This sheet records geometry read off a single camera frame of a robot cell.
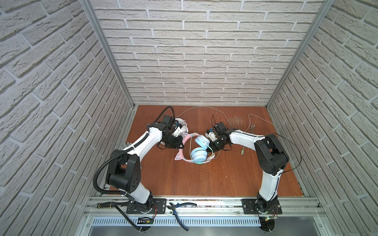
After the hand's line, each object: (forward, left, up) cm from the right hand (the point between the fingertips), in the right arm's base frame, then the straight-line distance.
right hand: (208, 149), depth 93 cm
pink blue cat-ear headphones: (-10, +8, +18) cm, 22 cm away
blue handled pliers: (-31, +22, -1) cm, 38 cm away
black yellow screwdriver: (-27, +57, 0) cm, 63 cm away
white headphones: (+13, +15, +7) cm, 21 cm away
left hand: (-1, +16, +9) cm, 19 cm away
